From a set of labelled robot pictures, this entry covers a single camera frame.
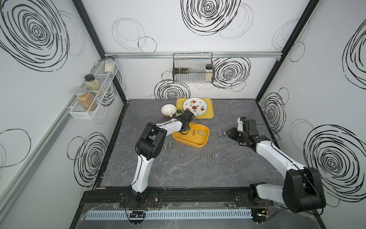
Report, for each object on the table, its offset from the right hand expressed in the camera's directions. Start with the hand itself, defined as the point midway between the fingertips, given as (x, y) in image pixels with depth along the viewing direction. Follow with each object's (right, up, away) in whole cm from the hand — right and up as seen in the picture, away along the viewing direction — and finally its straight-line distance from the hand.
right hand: (229, 132), depth 87 cm
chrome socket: (-40, -10, +5) cm, 42 cm away
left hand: (-29, +2, +17) cm, 34 cm away
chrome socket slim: (-10, -15, +2) cm, 18 cm away
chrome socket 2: (-21, -1, +12) cm, 24 cm away
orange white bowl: (-40, +14, +25) cm, 49 cm away
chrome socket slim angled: (-13, -15, +2) cm, 20 cm away
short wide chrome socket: (0, -3, +11) cm, 12 cm away
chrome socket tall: (-37, -9, +6) cm, 39 cm away
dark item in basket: (-32, +40, +6) cm, 52 cm away
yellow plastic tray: (-8, +11, +25) cm, 28 cm away
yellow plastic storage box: (-19, -5, +10) cm, 22 cm away
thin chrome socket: (-29, -15, +2) cm, 33 cm away
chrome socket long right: (-16, -2, +12) cm, 20 cm away
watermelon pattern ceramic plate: (-18, +18, +28) cm, 38 cm away
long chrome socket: (-3, -2, +12) cm, 12 cm away
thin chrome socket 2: (-17, -15, +2) cm, 22 cm away
